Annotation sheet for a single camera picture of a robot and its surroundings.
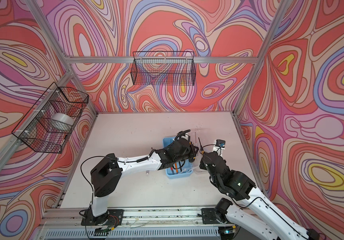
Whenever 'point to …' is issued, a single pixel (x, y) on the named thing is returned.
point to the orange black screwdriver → (176, 168)
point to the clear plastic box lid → (201, 137)
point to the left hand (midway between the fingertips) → (202, 149)
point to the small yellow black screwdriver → (201, 148)
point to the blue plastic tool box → (183, 169)
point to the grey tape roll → (62, 121)
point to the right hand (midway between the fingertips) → (207, 157)
